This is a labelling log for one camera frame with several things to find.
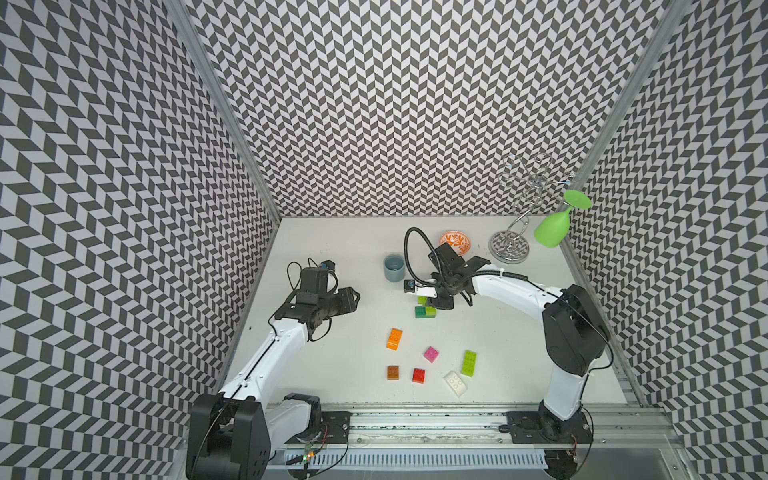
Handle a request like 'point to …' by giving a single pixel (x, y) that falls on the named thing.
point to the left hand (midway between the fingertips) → (352, 299)
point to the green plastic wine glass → (553, 228)
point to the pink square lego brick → (431, 354)
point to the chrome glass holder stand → (529, 172)
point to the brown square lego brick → (392, 372)
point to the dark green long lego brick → (420, 312)
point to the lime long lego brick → (469, 363)
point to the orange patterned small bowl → (457, 240)
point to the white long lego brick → (455, 383)
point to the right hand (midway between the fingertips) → (431, 296)
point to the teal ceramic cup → (394, 267)
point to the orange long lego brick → (394, 339)
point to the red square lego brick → (418, 375)
